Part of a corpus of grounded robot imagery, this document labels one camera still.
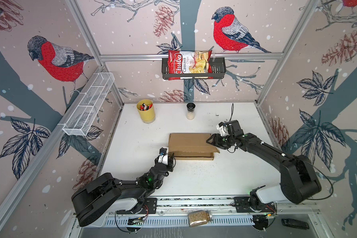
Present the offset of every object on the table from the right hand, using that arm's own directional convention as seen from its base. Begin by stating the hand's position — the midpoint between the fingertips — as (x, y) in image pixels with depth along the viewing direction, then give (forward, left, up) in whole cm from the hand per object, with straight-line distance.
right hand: (208, 144), depth 86 cm
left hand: (-7, +22, 0) cm, 23 cm away
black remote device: (-35, -41, -13) cm, 55 cm away
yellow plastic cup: (+26, +43, +4) cm, 50 cm away
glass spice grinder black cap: (+29, +11, +3) cm, 31 cm away
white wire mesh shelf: (-2, +64, +24) cm, 69 cm away
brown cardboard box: (-4, +9, +5) cm, 11 cm away
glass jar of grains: (-36, +5, -4) cm, 36 cm away
